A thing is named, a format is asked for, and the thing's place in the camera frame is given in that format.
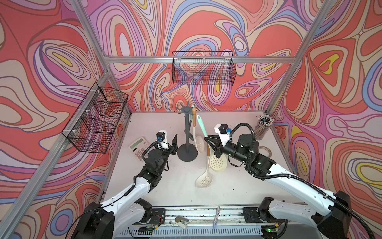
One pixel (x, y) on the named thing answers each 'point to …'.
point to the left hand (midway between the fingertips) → (173, 135)
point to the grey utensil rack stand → (187, 152)
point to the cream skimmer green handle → (217, 164)
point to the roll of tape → (265, 148)
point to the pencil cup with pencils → (264, 122)
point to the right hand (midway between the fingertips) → (206, 141)
